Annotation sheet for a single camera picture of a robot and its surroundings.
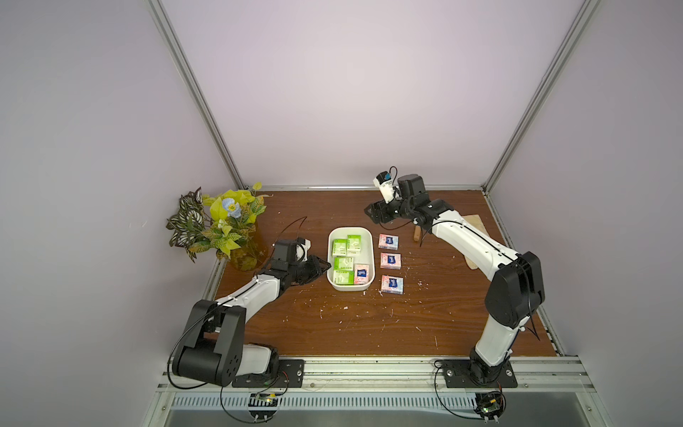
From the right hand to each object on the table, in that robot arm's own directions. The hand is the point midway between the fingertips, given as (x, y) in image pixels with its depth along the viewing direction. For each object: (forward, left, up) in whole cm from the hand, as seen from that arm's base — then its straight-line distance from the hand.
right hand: (375, 200), depth 85 cm
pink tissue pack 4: (-17, +4, -20) cm, 26 cm away
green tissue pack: (-6, +13, -21) cm, 25 cm away
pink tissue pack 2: (-10, -6, -21) cm, 25 cm away
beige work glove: (+10, -44, -24) cm, 51 cm away
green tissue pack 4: (-18, +10, -20) cm, 29 cm away
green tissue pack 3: (-13, +11, -20) cm, 26 cm away
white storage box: (-9, +2, -22) cm, 23 cm away
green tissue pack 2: (-5, +7, -20) cm, 22 cm away
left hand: (-16, +14, -15) cm, 26 cm away
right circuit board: (-52, -31, -25) cm, 65 cm away
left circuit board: (-52, +31, -25) cm, 66 cm away
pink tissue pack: (-2, -6, -22) cm, 23 cm away
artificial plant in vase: (-10, +47, 0) cm, 49 cm away
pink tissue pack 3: (-20, -7, -21) cm, 30 cm away
